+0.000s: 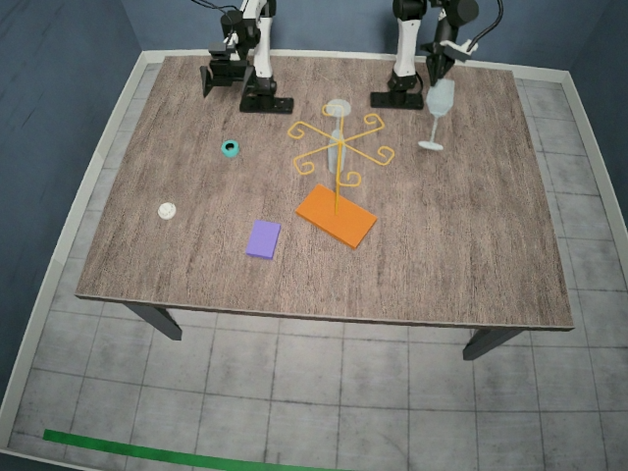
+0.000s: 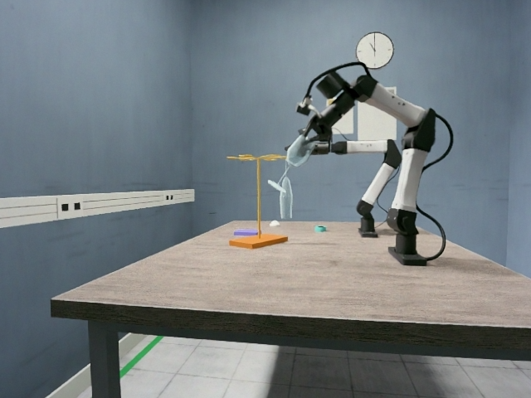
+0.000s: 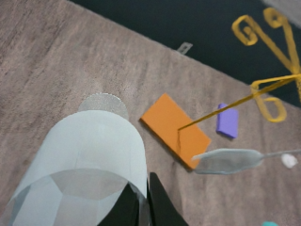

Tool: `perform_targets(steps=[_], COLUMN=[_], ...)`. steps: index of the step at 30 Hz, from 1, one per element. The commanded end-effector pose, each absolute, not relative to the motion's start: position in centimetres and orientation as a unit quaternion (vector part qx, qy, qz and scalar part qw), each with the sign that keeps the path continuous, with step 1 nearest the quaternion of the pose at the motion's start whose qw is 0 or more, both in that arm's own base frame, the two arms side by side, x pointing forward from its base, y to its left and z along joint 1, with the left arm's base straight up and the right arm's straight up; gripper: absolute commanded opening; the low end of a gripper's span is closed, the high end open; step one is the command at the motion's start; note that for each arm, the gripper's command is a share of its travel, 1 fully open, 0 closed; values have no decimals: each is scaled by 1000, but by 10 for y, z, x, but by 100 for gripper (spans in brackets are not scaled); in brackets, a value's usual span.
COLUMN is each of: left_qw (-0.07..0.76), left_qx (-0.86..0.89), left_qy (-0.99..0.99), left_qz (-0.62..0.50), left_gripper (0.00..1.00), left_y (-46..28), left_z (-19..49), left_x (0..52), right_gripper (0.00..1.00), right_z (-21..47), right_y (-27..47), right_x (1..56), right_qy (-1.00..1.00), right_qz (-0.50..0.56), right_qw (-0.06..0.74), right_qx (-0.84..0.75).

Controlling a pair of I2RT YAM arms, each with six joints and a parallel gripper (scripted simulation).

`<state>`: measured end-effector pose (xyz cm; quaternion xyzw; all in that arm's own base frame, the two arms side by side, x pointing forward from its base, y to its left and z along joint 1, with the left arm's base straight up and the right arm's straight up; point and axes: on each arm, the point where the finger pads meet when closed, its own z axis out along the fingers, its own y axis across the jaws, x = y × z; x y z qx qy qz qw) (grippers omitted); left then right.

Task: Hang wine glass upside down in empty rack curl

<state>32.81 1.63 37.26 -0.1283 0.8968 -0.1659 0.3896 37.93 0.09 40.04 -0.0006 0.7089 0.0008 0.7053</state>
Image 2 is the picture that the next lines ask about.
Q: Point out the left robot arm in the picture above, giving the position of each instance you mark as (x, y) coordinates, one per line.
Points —
(420, 135)

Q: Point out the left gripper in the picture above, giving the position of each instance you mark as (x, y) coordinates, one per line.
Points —
(329, 118)

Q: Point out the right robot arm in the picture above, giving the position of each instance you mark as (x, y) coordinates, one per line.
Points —
(392, 158)

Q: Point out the purple flat block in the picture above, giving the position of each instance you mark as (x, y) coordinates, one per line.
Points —
(246, 232)

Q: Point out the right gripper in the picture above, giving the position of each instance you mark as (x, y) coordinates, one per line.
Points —
(313, 152)

